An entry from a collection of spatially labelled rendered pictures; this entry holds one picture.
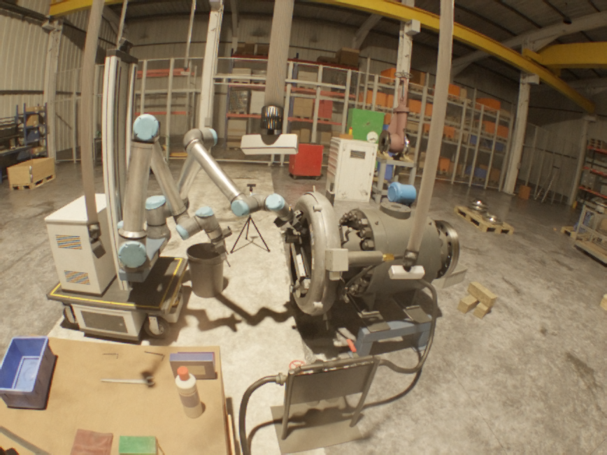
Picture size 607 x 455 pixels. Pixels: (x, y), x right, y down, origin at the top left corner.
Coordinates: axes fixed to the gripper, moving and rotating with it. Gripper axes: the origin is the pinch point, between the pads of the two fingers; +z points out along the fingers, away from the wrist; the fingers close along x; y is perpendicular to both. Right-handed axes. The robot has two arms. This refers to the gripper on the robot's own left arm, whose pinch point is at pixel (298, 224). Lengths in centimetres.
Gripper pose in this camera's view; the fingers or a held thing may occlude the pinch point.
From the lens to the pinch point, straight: 180.9
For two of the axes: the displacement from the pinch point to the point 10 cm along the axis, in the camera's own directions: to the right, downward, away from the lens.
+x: -5.3, -6.7, 5.2
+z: 3.7, 3.7, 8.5
